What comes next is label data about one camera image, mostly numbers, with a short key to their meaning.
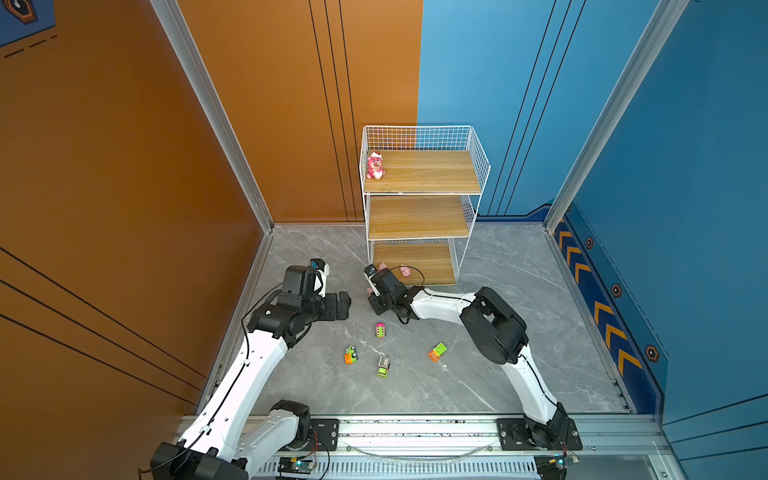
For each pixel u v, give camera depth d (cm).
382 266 105
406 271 102
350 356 85
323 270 70
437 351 85
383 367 82
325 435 74
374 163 72
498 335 56
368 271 88
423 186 74
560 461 70
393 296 77
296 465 71
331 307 68
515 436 72
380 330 89
